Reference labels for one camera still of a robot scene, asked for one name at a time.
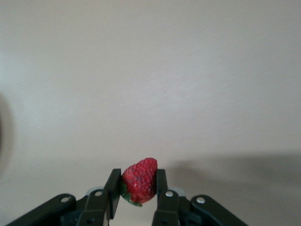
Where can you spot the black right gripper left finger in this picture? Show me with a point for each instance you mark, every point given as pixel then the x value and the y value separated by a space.
pixel 94 207

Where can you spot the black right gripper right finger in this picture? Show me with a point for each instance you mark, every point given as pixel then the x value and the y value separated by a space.
pixel 169 209

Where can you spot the red strawberry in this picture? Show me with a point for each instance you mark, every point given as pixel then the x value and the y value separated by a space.
pixel 141 181

